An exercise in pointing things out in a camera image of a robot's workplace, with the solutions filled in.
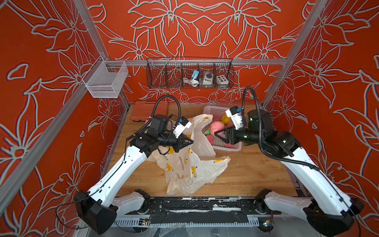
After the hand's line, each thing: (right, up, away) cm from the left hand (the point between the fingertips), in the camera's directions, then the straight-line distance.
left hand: (192, 140), depth 68 cm
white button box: (+20, +36, +27) cm, 49 cm away
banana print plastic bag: (+1, -10, -4) cm, 11 cm away
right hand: (+10, +5, -4) cm, 12 cm away
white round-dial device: (+11, +36, +23) cm, 44 cm away
